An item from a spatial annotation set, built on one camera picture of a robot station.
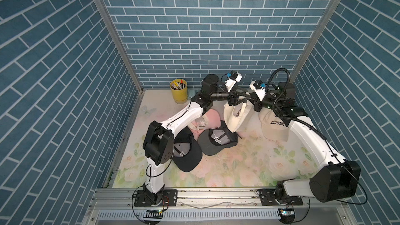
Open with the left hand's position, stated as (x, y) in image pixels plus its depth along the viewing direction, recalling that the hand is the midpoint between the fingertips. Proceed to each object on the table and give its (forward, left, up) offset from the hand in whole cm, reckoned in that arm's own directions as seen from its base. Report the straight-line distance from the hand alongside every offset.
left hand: (251, 97), depth 71 cm
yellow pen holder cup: (+30, +40, -24) cm, 55 cm away
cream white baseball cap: (-5, +6, -8) cm, 11 cm away
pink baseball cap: (+10, +17, -33) cm, 39 cm away
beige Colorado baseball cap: (+1, -21, -29) cm, 36 cm away
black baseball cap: (-13, +31, -33) cm, 47 cm away
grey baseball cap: (-6, +16, -34) cm, 38 cm away
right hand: (+4, 0, -4) cm, 6 cm away
